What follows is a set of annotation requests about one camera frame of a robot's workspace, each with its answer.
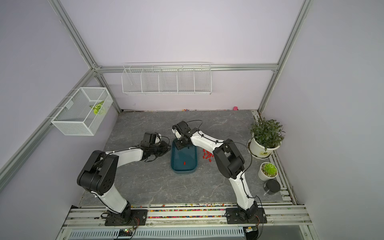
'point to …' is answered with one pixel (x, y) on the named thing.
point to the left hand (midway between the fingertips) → (172, 148)
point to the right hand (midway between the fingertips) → (178, 143)
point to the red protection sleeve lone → (184, 163)
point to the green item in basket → (96, 107)
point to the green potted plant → (267, 133)
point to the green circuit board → (125, 232)
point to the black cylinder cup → (271, 186)
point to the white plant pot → (258, 152)
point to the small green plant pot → (267, 171)
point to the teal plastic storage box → (183, 161)
